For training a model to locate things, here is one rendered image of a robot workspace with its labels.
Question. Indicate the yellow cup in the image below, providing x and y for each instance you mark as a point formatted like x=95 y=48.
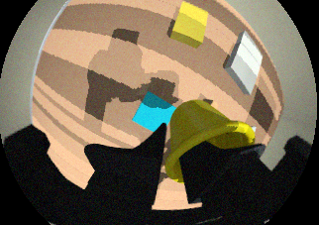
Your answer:
x=194 y=122

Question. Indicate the light brown wooden bar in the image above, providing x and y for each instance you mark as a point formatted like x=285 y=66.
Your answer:
x=168 y=151

